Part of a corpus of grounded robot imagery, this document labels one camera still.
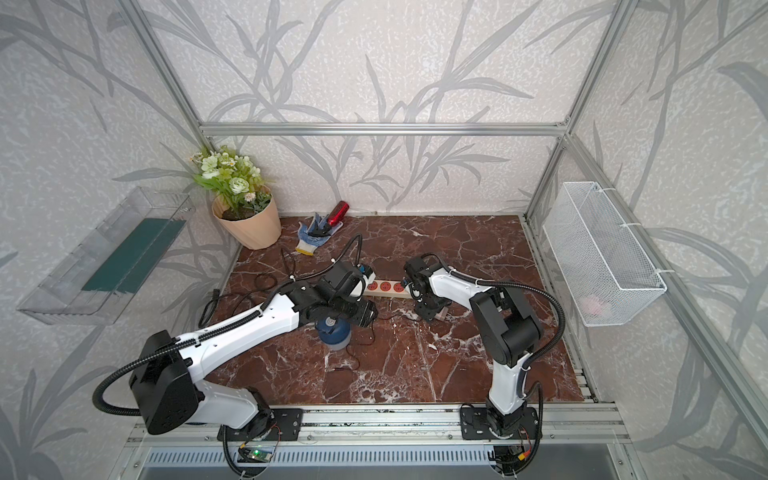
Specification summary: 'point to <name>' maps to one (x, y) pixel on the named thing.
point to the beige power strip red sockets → (388, 288)
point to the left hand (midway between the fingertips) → (371, 312)
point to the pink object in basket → (593, 304)
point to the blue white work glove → (308, 243)
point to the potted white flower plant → (244, 206)
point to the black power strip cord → (217, 295)
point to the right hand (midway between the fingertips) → (435, 305)
